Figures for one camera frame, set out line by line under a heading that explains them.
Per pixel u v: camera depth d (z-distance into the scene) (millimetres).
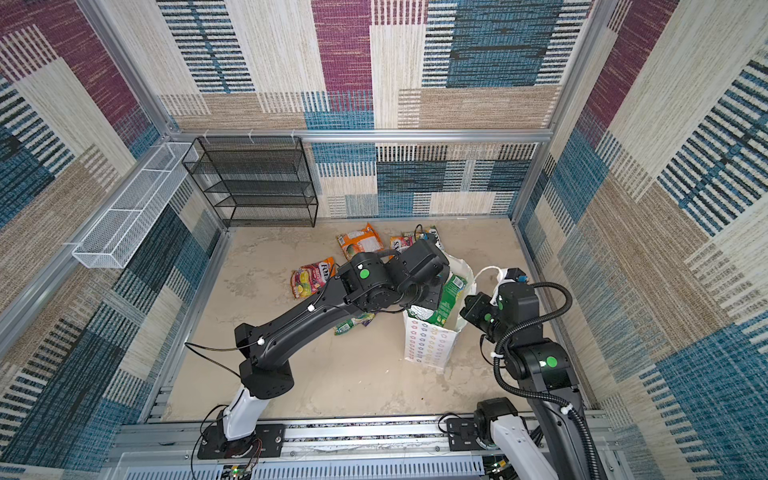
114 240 713
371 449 729
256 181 1105
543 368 441
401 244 1080
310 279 992
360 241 1112
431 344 706
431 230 1123
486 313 589
